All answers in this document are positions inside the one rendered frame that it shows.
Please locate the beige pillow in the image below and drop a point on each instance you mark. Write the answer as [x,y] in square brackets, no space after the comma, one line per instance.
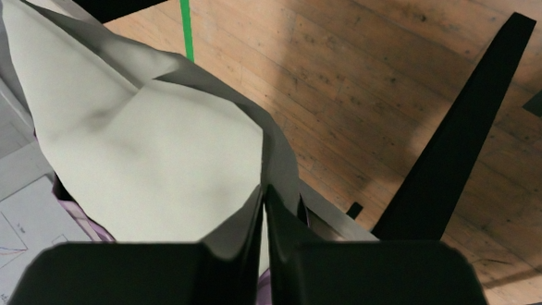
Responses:
[150,145]

